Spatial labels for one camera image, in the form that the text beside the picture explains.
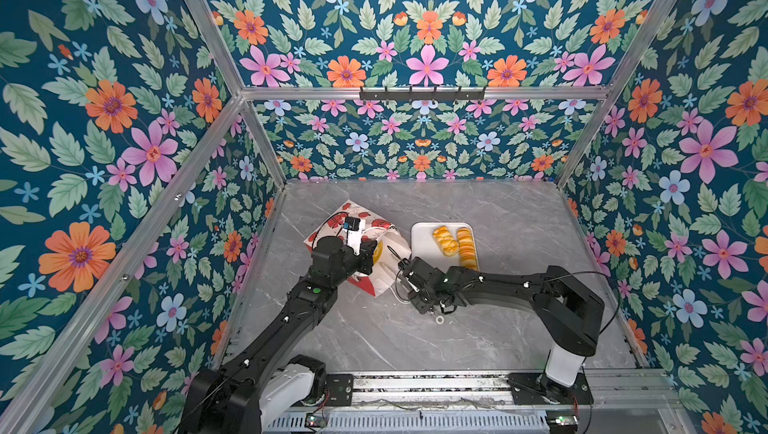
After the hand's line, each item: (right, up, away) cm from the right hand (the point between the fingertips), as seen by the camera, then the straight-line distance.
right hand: (415, 293), depth 88 cm
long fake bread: (+18, +12, +10) cm, 23 cm away
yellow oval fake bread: (-12, +11, +7) cm, 18 cm away
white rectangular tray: (+10, +14, +9) cm, 19 cm away
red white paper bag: (-10, +4, +4) cm, 12 cm away
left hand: (-10, +18, -10) cm, 23 cm away
